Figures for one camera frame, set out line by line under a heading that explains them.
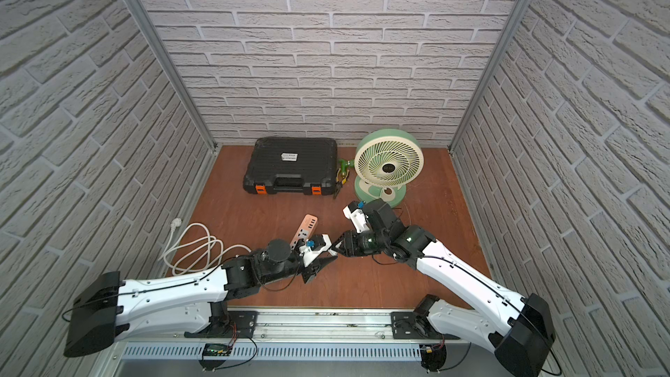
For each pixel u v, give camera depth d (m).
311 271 0.62
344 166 1.10
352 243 0.62
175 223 0.97
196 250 0.87
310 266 0.62
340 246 0.70
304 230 0.90
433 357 0.69
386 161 0.83
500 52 0.86
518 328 0.39
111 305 0.42
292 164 1.06
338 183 1.06
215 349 0.72
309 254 0.60
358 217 0.68
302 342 0.73
